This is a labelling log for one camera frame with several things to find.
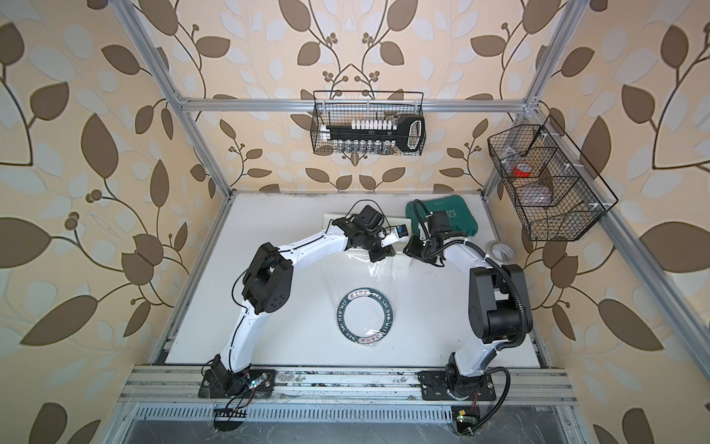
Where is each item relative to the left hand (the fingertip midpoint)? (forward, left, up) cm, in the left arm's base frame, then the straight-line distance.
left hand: (389, 245), depth 93 cm
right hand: (-1, -8, -3) cm, 8 cm away
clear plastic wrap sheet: (-7, +12, -5) cm, 15 cm away
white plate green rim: (-21, +8, -10) cm, 24 cm away
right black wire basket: (0, -43, +24) cm, 49 cm away
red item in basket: (+10, -38, +24) cm, 47 cm away
